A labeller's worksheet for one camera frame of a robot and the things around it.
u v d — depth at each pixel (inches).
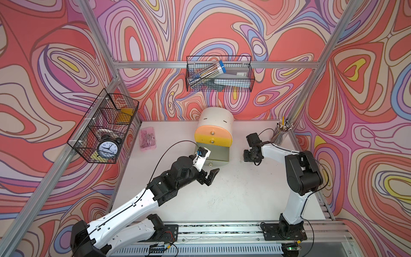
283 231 26.0
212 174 24.1
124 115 30.8
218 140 35.4
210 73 30.9
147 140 42.5
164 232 28.8
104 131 27.3
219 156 35.9
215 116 36.6
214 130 34.0
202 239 28.8
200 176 24.1
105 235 15.7
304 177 20.0
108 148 26.6
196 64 34.7
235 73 34.8
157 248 28.3
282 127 37.4
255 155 30.0
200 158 23.1
